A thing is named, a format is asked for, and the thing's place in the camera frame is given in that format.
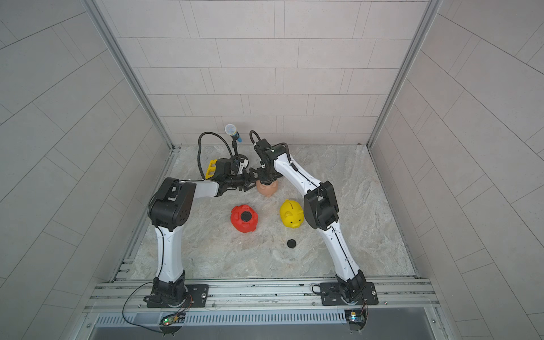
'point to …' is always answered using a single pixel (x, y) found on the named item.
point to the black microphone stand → (230, 129)
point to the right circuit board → (357, 318)
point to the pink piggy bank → (267, 190)
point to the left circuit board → (173, 318)
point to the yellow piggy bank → (292, 214)
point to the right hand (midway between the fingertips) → (266, 179)
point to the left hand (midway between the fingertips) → (263, 178)
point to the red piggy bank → (239, 224)
